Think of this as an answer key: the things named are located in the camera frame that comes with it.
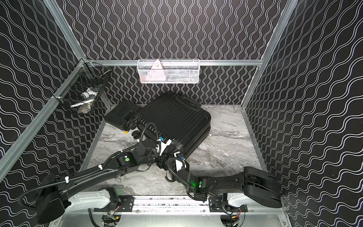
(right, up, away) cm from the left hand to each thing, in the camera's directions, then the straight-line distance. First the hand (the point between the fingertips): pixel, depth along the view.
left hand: (173, 155), depth 73 cm
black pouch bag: (-41, +23, +35) cm, 58 cm away
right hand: (-1, -5, +6) cm, 8 cm away
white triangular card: (-13, +46, +16) cm, 51 cm away
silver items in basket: (-53, +31, +13) cm, 63 cm away
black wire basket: (-62, +37, +20) cm, 75 cm away
